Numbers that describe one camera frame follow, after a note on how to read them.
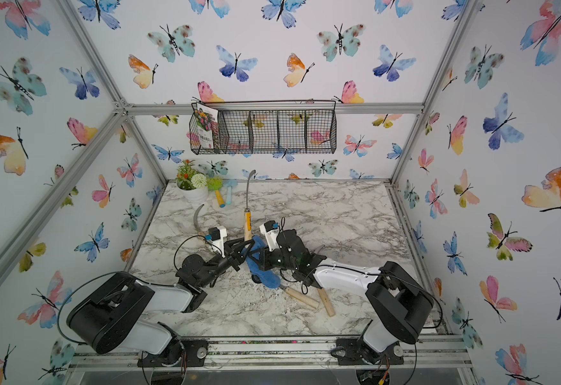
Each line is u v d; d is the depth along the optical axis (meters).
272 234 0.74
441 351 0.76
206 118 0.87
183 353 0.72
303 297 0.84
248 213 0.74
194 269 0.64
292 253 0.64
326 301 0.82
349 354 0.74
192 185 1.02
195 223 1.05
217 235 0.70
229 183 1.19
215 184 1.18
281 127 0.96
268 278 0.76
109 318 0.44
